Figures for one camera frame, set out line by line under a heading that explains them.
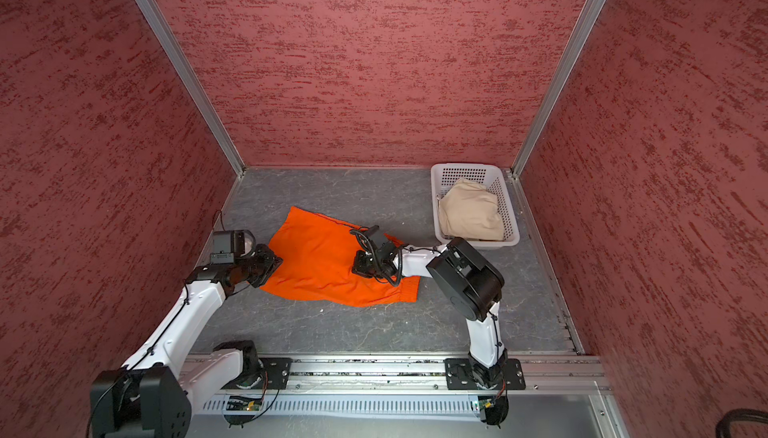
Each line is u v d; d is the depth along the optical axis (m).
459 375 0.74
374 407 0.77
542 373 0.76
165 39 0.82
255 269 0.71
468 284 0.52
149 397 0.39
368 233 0.75
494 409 0.71
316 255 0.95
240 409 0.72
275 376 0.75
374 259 0.75
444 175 1.11
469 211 1.00
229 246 0.64
